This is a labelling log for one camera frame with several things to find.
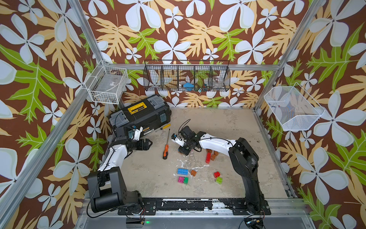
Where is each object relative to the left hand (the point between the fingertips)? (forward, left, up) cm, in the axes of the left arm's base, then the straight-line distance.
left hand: (145, 140), depth 89 cm
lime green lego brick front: (-22, -46, -8) cm, 51 cm away
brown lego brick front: (-18, -30, -8) cm, 36 cm away
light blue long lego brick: (-16, -24, -9) cm, 30 cm away
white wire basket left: (+25, +23, +25) cm, 42 cm away
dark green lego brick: (-21, -26, -10) cm, 35 cm away
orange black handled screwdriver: (-4, -13, -7) cm, 16 cm away
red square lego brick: (-18, -45, -8) cm, 49 cm away
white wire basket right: (+11, -89, +18) cm, 92 cm away
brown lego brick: (-7, -44, -8) cm, 45 cm away
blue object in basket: (+31, -28, +19) cm, 46 cm away
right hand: (-1, -23, -8) cm, 24 cm away
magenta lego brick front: (-21, -23, -8) cm, 33 cm away
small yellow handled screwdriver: (+18, -10, -9) cm, 23 cm away
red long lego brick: (-7, -41, -9) cm, 43 cm away
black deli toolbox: (+17, 0, +8) cm, 19 cm away
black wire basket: (+40, -26, +21) cm, 53 cm away
